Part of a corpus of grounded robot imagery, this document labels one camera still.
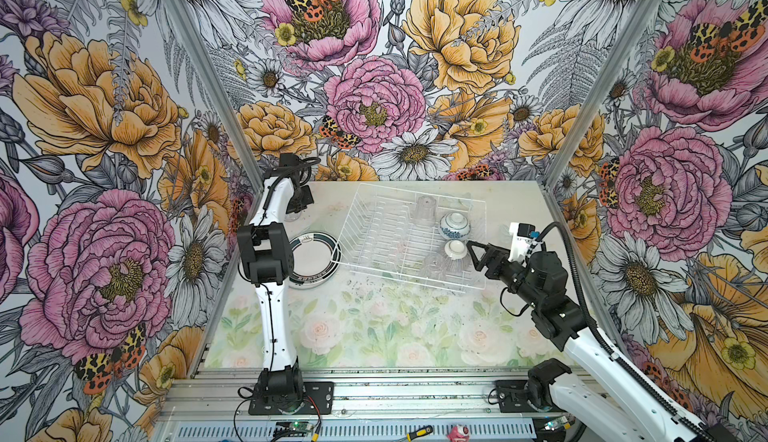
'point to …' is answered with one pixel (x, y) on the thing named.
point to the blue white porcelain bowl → (454, 226)
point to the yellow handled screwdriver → (419, 433)
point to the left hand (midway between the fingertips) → (302, 212)
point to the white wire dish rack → (415, 236)
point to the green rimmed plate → (316, 258)
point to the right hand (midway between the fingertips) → (474, 254)
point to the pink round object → (458, 433)
